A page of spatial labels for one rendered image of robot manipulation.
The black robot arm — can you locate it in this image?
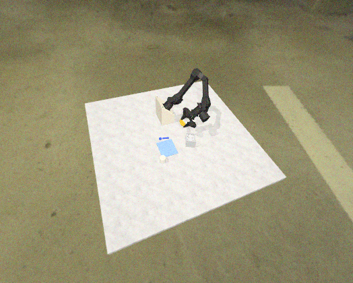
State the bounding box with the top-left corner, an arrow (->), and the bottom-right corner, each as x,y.
162,68 -> 211,123

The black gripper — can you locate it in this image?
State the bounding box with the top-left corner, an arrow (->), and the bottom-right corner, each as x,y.
181,107 -> 198,128

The light blue square mat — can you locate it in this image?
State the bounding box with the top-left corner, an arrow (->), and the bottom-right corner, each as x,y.
156,139 -> 178,157

